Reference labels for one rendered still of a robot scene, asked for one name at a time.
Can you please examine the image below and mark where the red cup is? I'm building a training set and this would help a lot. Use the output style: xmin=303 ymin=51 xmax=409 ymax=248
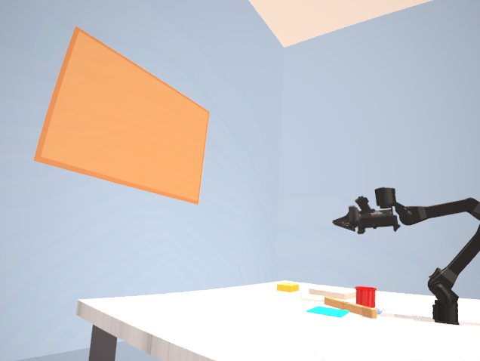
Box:
xmin=355 ymin=286 xmax=376 ymax=308

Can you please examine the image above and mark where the orange flat bar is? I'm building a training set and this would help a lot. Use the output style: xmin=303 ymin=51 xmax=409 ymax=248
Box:
xmin=325 ymin=297 xmax=377 ymax=319

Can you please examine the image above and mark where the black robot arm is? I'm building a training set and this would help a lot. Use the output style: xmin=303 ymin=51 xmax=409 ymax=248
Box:
xmin=355 ymin=187 xmax=480 ymax=325

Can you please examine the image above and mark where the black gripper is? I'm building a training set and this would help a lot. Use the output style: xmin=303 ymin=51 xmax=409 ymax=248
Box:
xmin=332 ymin=205 xmax=379 ymax=234

